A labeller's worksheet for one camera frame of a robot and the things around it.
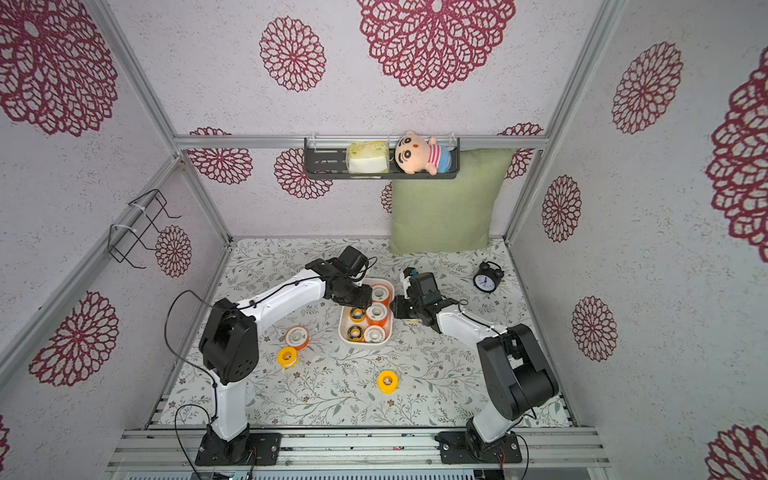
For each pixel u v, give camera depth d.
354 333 0.94
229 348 0.50
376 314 0.93
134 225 0.76
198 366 0.52
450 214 1.02
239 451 0.66
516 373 0.46
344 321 0.92
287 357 0.89
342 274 0.66
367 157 0.90
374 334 0.92
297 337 0.92
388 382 0.84
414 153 0.85
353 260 0.73
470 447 0.65
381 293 0.98
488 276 1.00
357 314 0.98
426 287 0.72
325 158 0.89
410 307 0.79
